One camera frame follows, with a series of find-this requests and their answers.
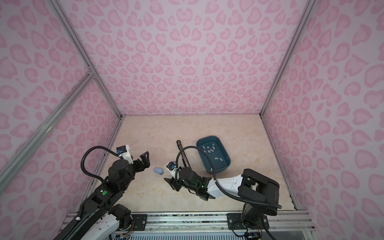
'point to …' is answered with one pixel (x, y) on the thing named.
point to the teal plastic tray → (220, 151)
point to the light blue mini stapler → (159, 171)
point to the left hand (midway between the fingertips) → (141, 152)
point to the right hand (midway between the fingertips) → (168, 174)
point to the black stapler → (184, 159)
